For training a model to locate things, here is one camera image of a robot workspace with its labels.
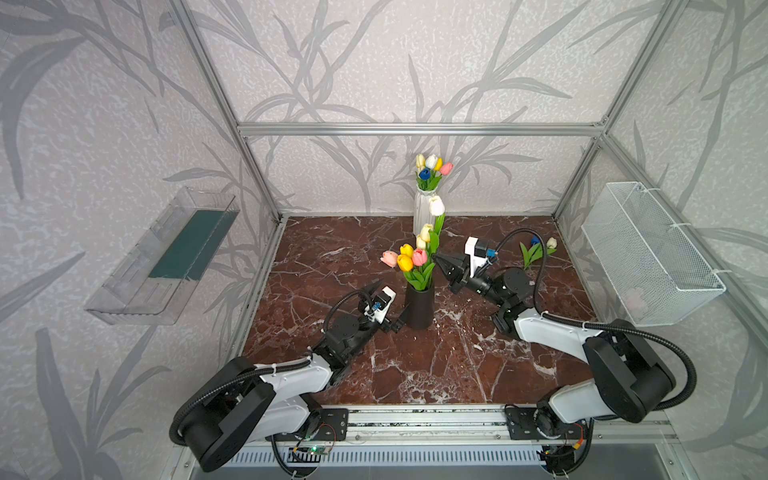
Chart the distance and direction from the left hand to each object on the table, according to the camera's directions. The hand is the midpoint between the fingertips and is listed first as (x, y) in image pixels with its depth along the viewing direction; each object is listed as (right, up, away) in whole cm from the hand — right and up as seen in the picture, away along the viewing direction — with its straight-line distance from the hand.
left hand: (399, 284), depth 79 cm
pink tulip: (+15, +34, +14) cm, 40 cm away
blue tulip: (+8, +32, +10) cm, 34 cm away
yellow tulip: (+12, +36, +15) cm, 41 cm away
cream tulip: (+6, +13, -10) cm, 17 cm away
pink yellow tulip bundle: (+4, +6, -9) cm, 12 cm away
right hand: (+9, +10, -6) cm, 15 cm away
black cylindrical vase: (+6, -7, +3) cm, 10 cm away
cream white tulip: (+6, +37, +15) cm, 40 cm away
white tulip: (+10, +36, +10) cm, 38 cm away
